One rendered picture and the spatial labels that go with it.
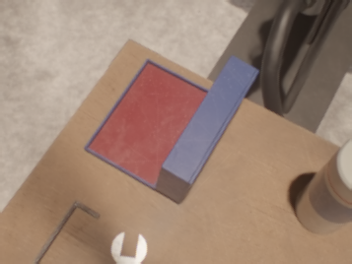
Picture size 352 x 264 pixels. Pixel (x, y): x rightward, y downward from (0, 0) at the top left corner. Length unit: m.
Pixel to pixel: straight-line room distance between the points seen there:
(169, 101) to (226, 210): 0.17
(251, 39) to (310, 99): 0.22
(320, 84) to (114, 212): 0.77
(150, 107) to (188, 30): 0.66
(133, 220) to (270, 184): 0.18
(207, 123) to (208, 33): 0.79
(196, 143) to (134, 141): 0.15
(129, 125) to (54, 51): 0.68
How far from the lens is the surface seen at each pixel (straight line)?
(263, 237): 0.62
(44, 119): 1.22
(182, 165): 0.51
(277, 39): 0.79
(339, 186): 0.48
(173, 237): 0.61
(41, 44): 1.32
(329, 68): 1.29
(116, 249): 0.61
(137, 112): 0.66
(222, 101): 0.54
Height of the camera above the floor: 1.07
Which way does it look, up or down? 67 degrees down
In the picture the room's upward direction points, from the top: straight up
